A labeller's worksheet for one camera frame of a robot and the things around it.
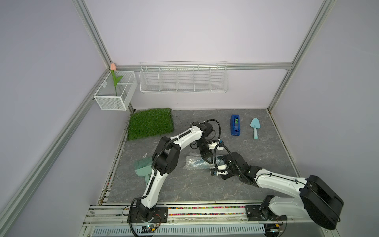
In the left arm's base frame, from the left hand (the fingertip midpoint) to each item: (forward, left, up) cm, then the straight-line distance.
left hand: (209, 159), depth 88 cm
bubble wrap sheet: (+6, +10, -5) cm, 12 cm away
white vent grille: (-31, +43, -6) cm, 54 cm away
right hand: (0, -7, +1) cm, 7 cm away
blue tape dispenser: (+25, -22, 0) cm, 34 cm away
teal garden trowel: (+29, -40, -5) cm, 50 cm away
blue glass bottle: (-3, +6, +1) cm, 7 cm away
